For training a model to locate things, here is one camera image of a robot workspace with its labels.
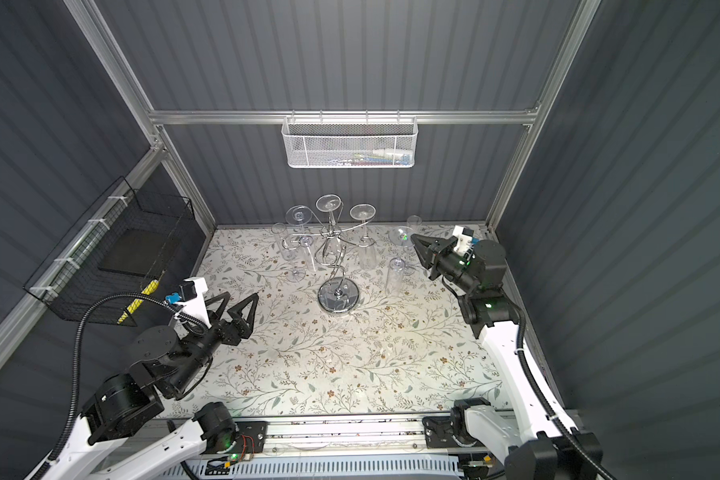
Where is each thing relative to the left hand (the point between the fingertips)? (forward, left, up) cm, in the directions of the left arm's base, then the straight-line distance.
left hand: (245, 297), depth 61 cm
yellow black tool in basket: (+8, +27, -8) cm, 29 cm away
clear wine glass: (+31, -17, -1) cm, 35 cm away
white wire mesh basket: (+82, -23, -12) cm, 86 cm away
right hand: (+11, -36, +4) cm, 38 cm away
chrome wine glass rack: (+20, -17, -30) cm, 40 cm away
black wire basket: (+6, +38, 0) cm, 39 cm away
